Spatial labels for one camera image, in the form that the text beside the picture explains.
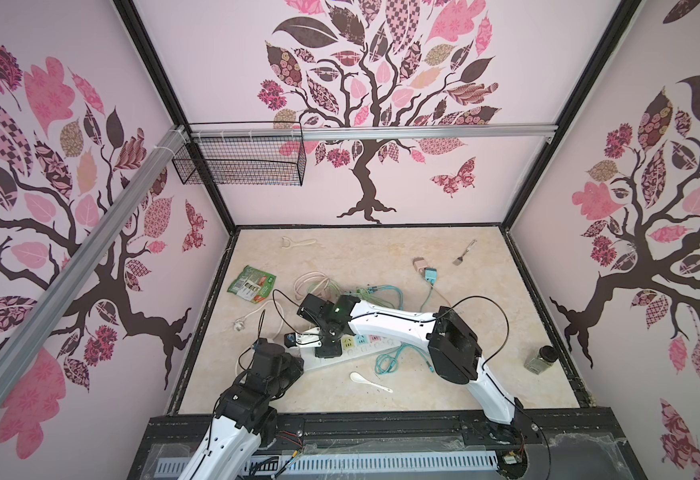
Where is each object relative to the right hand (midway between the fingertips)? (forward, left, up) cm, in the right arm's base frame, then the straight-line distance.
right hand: (318, 340), depth 85 cm
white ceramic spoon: (-10, -11, -4) cm, 15 cm away
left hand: (-7, +4, -2) cm, 8 cm away
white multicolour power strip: (-2, -10, -2) cm, 10 cm away
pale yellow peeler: (+42, +12, -4) cm, 43 cm away
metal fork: (+33, -50, -6) cm, 60 cm away
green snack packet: (+23, +26, -4) cm, 35 cm away
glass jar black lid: (-8, -61, +5) cm, 62 cm away
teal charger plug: (+25, -38, -4) cm, 45 cm away
